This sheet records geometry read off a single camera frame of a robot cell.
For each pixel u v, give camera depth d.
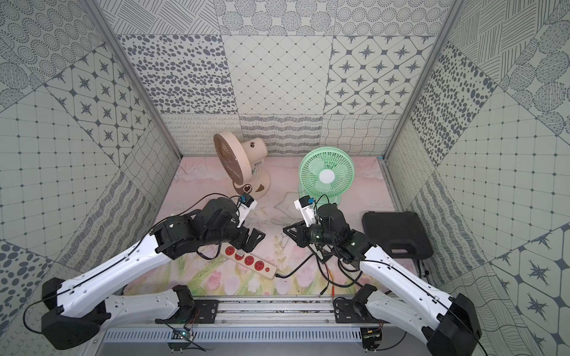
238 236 0.60
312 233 0.63
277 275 0.80
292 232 0.71
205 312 0.73
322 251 0.87
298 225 0.71
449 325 0.38
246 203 0.60
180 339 0.70
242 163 0.82
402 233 0.89
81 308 0.39
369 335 0.72
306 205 0.65
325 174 0.83
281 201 1.03
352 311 0.66
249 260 0.82
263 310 0.76
